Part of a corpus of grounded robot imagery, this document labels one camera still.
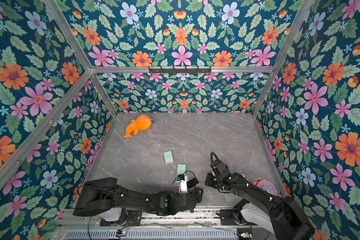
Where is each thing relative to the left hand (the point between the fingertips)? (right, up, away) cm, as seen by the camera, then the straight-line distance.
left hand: (202, 196), depth 75 cm
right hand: (+3, +5, +9) cm, 11 cm away
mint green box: (-20, +16, +18) cm, 31 cm away
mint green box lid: (-12, +10, +14) cm, 21 cm away
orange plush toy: (-41, +39, +30) cm, 64 cm away
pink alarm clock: (+36, +2, +8) cm, 37 cm away
